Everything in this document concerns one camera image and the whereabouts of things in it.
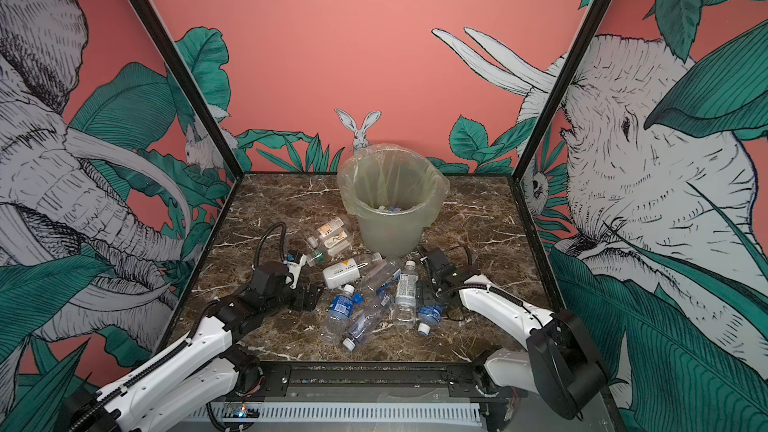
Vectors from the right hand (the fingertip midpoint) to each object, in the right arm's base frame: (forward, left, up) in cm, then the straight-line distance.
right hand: (428, 292), depth 86 cm
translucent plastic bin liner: (+34, +11, +13) cm, 38 cm away
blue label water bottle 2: (+29, +10, +2) cm, 31 cm away
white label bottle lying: (+5, +26, +2) cm, 26 cm away
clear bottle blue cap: (+5, +15, -3) cm, 16 cm away
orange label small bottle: (+21, +32, +2) cm, 38 cm away
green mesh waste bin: (+20, +11, -2) cm, 23 cm away
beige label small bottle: (+15, +28, +1) cm, 32 cm away
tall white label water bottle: (-3, +7, -3) cm, 8 cm away
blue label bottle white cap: (-7, +25, +2) cm, 26 cm away
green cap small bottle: (+11, +35, +1) cm, 36 cm away
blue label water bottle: (-8, +1, +1) cm, 8 cm away
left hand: (0, +33, +6) cm, 34 cm away
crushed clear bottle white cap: (-7, +17, -2) cm, 19 cm away
